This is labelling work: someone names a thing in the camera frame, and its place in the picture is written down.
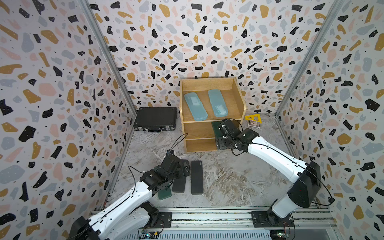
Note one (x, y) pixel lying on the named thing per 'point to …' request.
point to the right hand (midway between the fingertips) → (222, 141)
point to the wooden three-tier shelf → (198, 135)
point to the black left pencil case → (179, 185)
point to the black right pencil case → (196, 177)
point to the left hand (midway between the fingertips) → (186, 168)
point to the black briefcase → (155, 119)
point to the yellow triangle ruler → (252, 118)
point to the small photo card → (254, 124)
